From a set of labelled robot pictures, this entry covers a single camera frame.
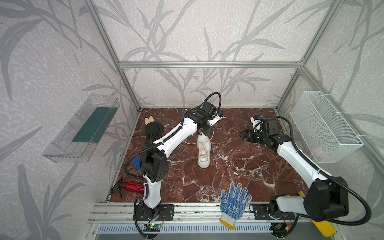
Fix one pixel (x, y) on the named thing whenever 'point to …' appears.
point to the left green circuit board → (152, 227)
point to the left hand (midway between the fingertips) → (210, 122)
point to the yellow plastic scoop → (326, 227)
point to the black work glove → (153, 129)
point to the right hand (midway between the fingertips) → (245, 129)
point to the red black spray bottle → (131, 186)
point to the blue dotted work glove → (234, 208)
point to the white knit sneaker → (204, 149)
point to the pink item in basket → (319, 152)
